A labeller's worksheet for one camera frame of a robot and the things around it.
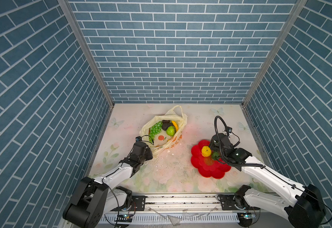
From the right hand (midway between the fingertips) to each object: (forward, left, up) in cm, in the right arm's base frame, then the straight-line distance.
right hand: (213, 139), depth 83 cm
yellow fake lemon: (-4, +3, -8) cm, 10 cm away
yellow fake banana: (+17, +24, -11) cm, 31 cm away
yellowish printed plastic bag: (+5, +32, -14) cm, 35 cm away
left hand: (-5, +38, -10) cm, 40 cm away
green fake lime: (+9, +26, -8) cm, 29 cm away
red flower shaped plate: (-11, +2, -15) cm, 19 cm away
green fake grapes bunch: (+10, +38, -9) cm, 41 cm away
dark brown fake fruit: (+17, +31, -10) cm, 37 cm away
